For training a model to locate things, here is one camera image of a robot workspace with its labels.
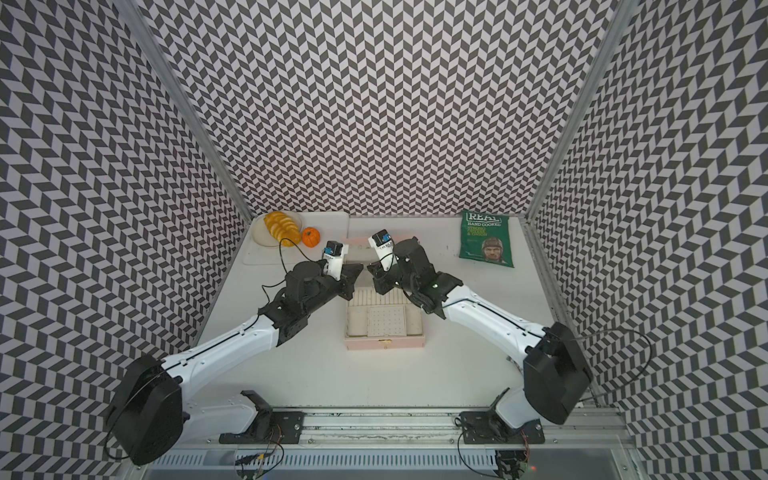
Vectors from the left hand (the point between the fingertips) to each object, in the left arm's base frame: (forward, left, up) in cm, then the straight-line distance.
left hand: (360, 268), depth 80 cm
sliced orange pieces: (+28, +32, -14) cm, 45 cm away
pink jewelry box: (-9, -7, -13) cm, 18 cm away
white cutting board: (+35, +17, -21) cm, 44 cm away
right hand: (-1, -3, +1) cm, 3 cm away
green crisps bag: (+26, -43, -18) cm, 53 cm away
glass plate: (+29, +42, -19) cm, 55 cm away
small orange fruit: (+25, +22, -16) cm, 37 cm away
